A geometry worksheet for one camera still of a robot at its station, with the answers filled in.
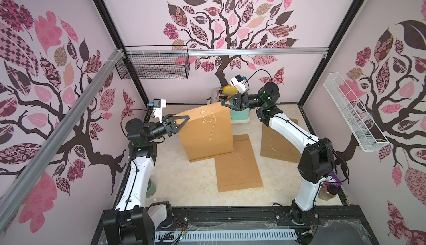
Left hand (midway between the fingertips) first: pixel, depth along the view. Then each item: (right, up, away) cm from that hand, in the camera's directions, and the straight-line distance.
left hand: (187, 120), depth 65 cm
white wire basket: (+74, -6, +1) cm, 74 cm away
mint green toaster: (+26, +2, +41) cm, 48 cm away
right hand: (+14, +5, 0) cm, 15 cm away
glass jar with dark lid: (+63, -33, +9) cm, 71 cm away
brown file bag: (+8, -5, +3) cm, 10 cm away
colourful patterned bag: (+73, -32, +16) cm, 81 cm away
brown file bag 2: (+24, -28, +25) cm, 44 cm away
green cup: (-23, -37, +20) cm, 47 cm away
